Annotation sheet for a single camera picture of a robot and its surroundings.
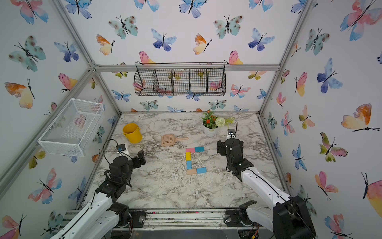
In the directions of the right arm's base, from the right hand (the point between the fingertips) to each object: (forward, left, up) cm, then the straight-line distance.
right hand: (230, 139), depth 84 cm
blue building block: (-8, +23, -18) cm, 30 cm away
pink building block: (+2, +23, -16) cm, 28 cm away
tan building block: (-13, +21, -16) cm, 29 cm away
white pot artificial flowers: (+14, +10, -3) cm, 17 cm away
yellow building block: (-3, +24, -16) cm, 29 cm away
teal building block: (+2, +17, -16) cm, 23 cm away
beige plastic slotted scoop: (+8, +38, -15) cm, 42 cm away
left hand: (-9, +51, -2) cm, 52 cm away
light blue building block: (-12, +15, -17) cm, 26 cm away
